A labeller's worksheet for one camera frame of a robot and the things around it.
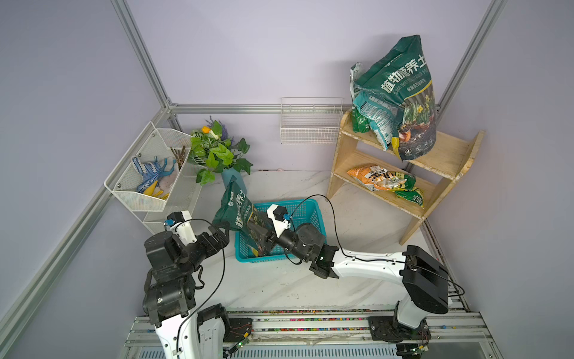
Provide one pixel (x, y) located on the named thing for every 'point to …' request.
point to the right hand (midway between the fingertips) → (255, 219)
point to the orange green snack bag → (377, 178)
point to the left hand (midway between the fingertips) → (218, 229)
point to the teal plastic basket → (303, 212)
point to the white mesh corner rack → (170, 148)
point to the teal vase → (228, 173)
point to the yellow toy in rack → (150, 190)
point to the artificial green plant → (210, 146)
